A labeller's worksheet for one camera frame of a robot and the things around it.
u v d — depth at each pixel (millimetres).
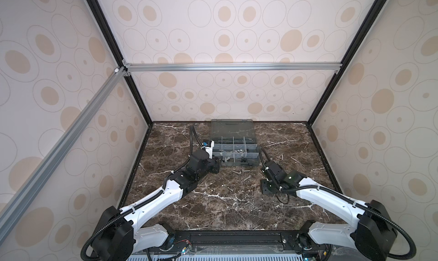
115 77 827
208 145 686
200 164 583
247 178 921
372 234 396
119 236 388
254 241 754
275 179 627
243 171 946
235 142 1035
